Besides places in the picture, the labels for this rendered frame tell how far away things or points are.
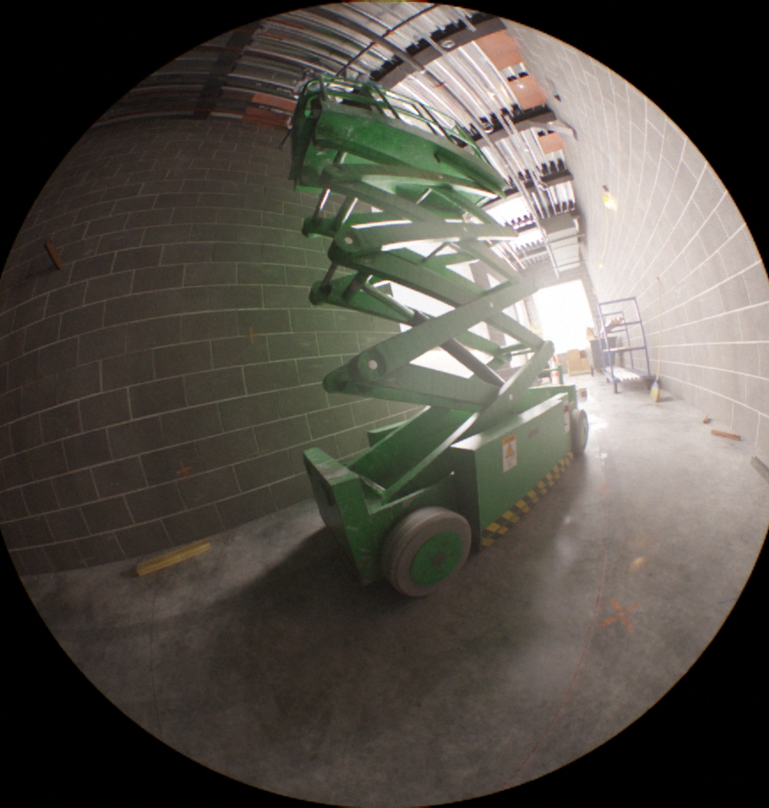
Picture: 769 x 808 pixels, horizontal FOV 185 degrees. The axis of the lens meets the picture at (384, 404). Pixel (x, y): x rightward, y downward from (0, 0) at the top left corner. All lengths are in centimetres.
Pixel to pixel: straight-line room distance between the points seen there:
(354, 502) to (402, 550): 18
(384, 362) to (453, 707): 95
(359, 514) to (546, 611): 63
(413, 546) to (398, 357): 56
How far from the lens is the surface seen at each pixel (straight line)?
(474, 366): 131
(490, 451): 78
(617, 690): 76
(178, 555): 158
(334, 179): 118
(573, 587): 88
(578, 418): 171
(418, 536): 67
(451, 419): 160
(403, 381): 81
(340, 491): 63
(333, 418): 186
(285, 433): 169
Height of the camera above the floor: 67
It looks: 4 degrees down
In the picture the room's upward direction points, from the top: 11 degrees counter-clockwise
